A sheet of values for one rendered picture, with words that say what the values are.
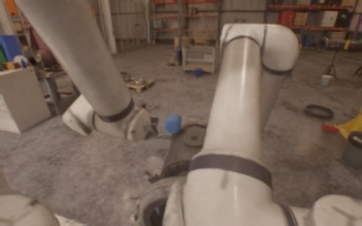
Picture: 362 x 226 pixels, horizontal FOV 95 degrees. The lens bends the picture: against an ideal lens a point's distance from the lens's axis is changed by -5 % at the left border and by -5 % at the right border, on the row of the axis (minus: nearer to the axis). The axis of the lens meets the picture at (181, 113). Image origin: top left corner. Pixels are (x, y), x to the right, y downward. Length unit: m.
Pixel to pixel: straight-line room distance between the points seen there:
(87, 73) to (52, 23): 0.09
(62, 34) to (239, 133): 0.33
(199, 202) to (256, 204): 0.08
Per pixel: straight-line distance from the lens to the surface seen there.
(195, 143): 1.58
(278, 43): 0.68
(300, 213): 0.32
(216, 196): 0.28
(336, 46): 7.86
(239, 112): 0.37
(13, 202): 0.36
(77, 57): 0.33
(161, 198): 1.27
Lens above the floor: 1.90
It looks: 28 degrees down
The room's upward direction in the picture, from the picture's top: 1 degrees counter-clockwise
